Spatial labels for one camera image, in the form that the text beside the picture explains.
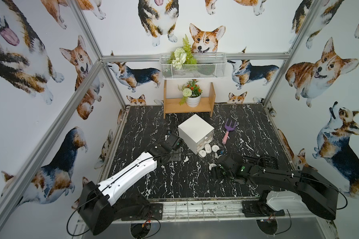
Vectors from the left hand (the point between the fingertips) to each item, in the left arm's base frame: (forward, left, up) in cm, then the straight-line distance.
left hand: (172, 148), depth 81 cm
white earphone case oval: (+6, -22, -12) cm, 25 cm away
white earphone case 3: (-5, -22, -11) cm, 26 cm away
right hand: (-6, -26, -11) cm, 29 cm away
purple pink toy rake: (+22, -37, -14) cm, 46 cm away
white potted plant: (+38, -12, +6) cm, 40 cm away
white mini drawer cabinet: (+12, -14, -4) cm, 19 cm away
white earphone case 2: (+6, -26, -12) cm, 29 cm away
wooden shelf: (+40, +3, -8) cm, 41 cm away
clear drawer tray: (+1, -23, -14) cm, 26 cm away
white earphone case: (+3, -17, -12) cm, 21 cm away
